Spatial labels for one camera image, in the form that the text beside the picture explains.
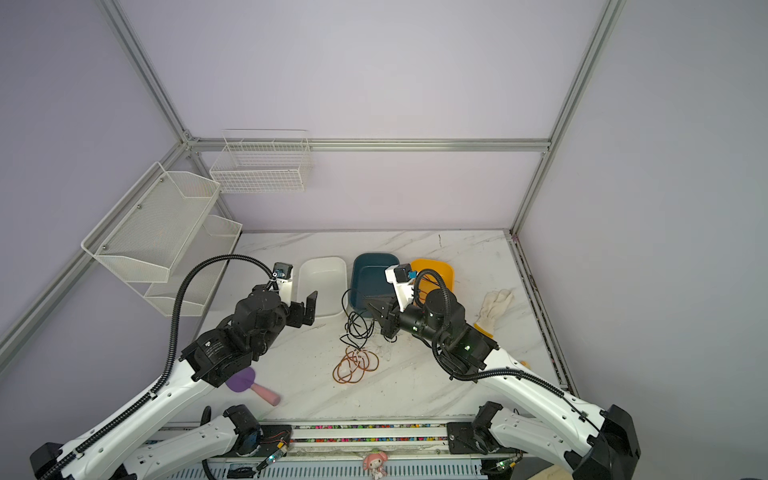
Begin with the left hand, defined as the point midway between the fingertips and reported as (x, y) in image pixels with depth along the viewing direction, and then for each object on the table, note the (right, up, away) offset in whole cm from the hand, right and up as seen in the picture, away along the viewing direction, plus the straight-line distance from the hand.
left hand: (294, 291), depth 71 cm
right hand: (+17, -2, -7) cm, 19 cm away
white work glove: (+58, -7, +27) cm, 65 cm away
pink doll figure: (+20, -40, -3) cm, 44 cm away
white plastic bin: (+1, +2, +34) cm, 34 cm away
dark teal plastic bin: (+15, +1, +33) cm, 37 cm away
